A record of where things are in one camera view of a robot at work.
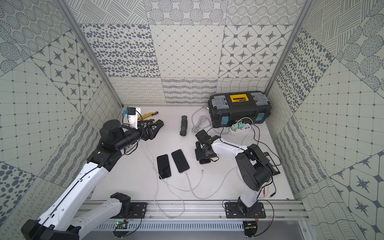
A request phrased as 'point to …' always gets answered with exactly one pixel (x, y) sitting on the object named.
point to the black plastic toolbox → (248, 107)
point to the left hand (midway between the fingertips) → (153, 118)
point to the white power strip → (248, 128)
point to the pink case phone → (204, 160)
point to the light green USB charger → (234, 127)
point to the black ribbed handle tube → (184, 126)
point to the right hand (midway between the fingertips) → (204, 156)
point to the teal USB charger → (241, 125)
